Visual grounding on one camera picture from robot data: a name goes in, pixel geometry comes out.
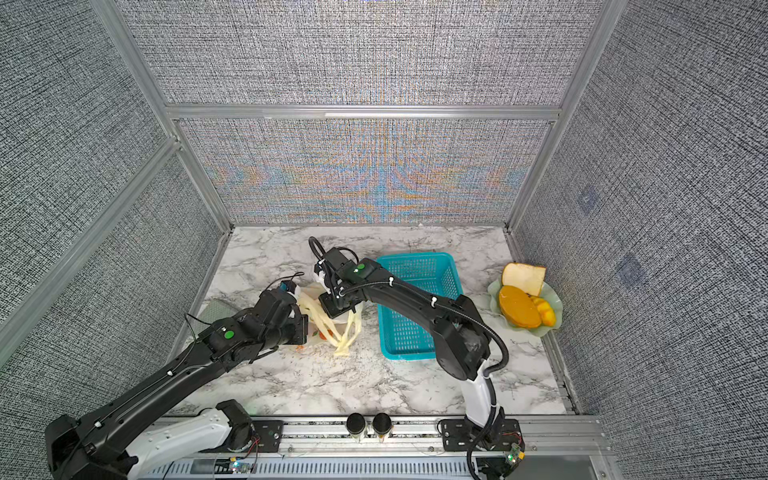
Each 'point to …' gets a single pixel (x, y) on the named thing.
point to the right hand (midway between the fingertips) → (326, 302)
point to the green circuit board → (233, 465)
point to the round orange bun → (519, 307)
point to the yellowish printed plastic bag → (335, 334)
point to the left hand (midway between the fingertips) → (314, 323)
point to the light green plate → (546, 291)
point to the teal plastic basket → (402, 334)
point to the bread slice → (530, 278)
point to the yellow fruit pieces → (548, 314)
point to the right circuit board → (514, 456)
